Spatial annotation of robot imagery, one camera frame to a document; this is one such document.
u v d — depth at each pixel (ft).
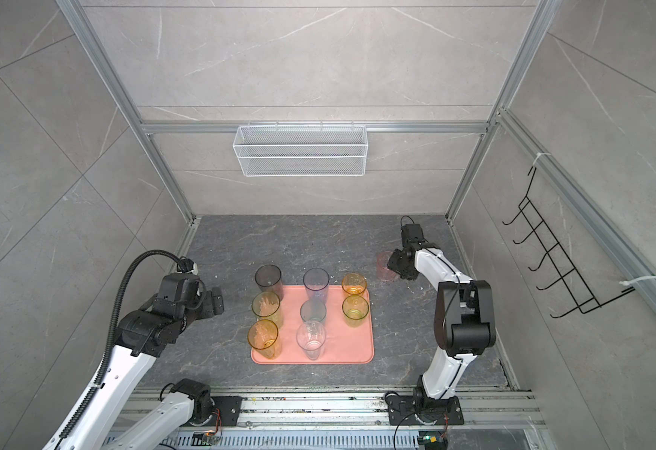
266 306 3.10
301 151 3.30
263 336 2.40
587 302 1.91
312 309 2.75
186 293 1.77
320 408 2.46
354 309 2.96
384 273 3.10
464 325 1.58
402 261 2.76
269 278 2.70
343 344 2.81
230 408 2.40
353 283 3.22
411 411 2.39
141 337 1.50
